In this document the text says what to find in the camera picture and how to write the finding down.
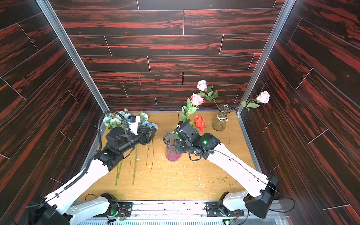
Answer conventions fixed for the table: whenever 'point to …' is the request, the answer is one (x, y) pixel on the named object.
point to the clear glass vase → (219, 123)
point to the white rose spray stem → (125, 111)
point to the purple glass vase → (168, 139)
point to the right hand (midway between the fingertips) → (180, 142)
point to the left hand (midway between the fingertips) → (154, 129)
